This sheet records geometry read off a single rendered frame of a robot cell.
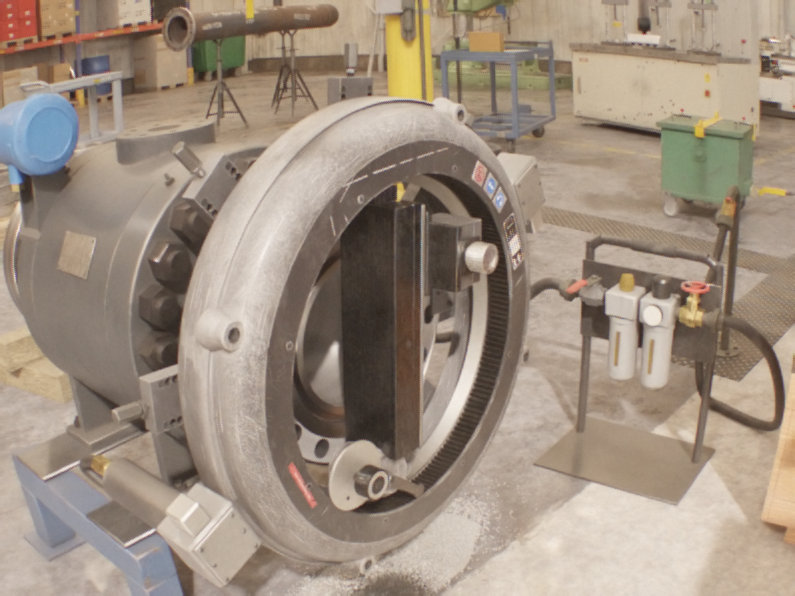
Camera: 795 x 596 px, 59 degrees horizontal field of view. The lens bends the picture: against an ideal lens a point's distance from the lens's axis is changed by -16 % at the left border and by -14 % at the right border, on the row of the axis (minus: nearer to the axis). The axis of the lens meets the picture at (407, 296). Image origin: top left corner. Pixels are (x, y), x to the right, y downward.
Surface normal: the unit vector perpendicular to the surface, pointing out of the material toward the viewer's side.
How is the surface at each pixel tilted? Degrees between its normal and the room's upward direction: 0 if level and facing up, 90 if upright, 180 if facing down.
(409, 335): 90
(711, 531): 0
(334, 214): 90
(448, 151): 90
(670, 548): 0
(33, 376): 90
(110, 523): 0
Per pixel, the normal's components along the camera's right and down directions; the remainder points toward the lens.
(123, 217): -0.46, -0.47
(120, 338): -0.62, 0.22
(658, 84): -0.81, 0.23
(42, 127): 0.79, 0.18
